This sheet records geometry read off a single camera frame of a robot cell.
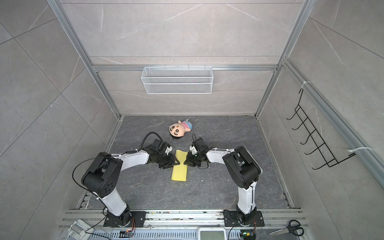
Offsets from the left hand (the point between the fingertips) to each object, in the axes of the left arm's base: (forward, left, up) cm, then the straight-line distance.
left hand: (177, 161), depth 91 cm
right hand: (0, -4, -2) cm, 4 cm away
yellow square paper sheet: (-6, -1, -1) cm, 6 cm away
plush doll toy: (+20, 0, +5) cm, 21 cm away
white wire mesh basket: (+47, -1, +27) cm, 54 cm away
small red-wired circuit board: (-36, +24, -3) cm, 43 cm away
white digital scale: (-38, -17, +3) cm, 41 cm away
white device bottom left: (-34, +45, -1) cm, 56 cm away
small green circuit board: (-38, -35, -3) cm, 52 cm away
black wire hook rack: (-12, -66, +29) cm, 73 cm away
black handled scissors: (-36, -58, -2) cm, 69 cm away
